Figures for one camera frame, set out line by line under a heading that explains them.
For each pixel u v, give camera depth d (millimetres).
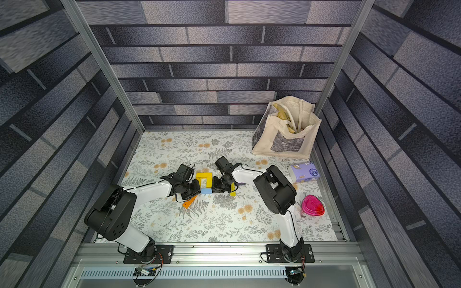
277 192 526
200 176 982
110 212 473
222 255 761
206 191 909
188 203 871
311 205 778
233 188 890
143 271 708
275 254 727
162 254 740
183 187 735
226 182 811
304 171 926
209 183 948
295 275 723
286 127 865
